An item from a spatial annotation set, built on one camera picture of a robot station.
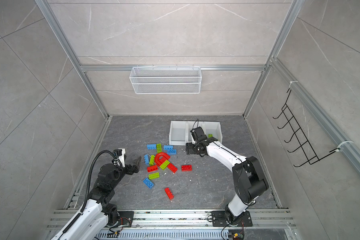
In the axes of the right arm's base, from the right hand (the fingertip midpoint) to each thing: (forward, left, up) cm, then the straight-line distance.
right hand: (191, 147), depth 91 cm
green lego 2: (-6, +25, -6) cm, 27 cm away
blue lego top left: (+4, +26, -5) cm, 27 cm away
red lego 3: (-11, +3, -7) cm, 13 cm away
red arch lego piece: (-3, +20, -7) cm, 21 cm away
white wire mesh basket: (+41, +16, +22) cm, 49 cm away
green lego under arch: (-9, +17, -6) cm, 20 cm away
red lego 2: (-11, +12, -7) cm, 18 cm away
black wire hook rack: (-8, -48, +24) cm, 55 cm away
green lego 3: (-15, +23, -8) cm, 29 cm away
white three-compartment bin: (+16, +8, -4) cm, 18 cm away
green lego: (-8, -8, +22) cm, 25 cm away
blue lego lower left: (-19, +26, -7) cm, 33 cm away
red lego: (-11, +25, -7) cm, 28 cm away
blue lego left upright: (-5, +29, -6) cm, 30 cm away
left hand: (-8, +33, +7) cm, 35 cm away
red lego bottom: (-26, +13, -7) cm, 30 cm away
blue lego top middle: (+4, +15, -5) cm, 17 cm away
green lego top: (+4, +21, -6) cm, 23 cm away
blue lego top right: (+1, +13, -7) cm, 15 cm away
